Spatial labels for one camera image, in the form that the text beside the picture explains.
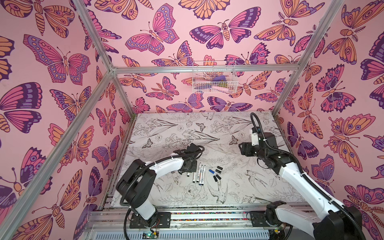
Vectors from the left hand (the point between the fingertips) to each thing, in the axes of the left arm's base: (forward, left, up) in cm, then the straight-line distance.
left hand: (193, 166), depth 89 cm
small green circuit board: (-34, +20, -4) cm, 40 cm away
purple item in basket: (+45, -17, +31) cm, 57 cm away
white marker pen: (-5, +3, -1) cm, 6 cm away
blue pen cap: (-2, -11, -2) cm, 12 cm away
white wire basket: (+42, -6, +30) cm, 52 cm away
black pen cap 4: (-6, -13, -3) cm, 15 cm away
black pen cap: (+1, -17, -3) cm, 17 cm away
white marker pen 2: (-8, -5, -2) cm, 10 cm away
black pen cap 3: (-6, -15, -3) cm, 16 cm away
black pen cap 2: (-2, -15, -3) cm, 15 cm away
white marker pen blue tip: (-4, -5, -2) cm, 6 cm away
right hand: (+7, -29, +15) cm, 33 cm away
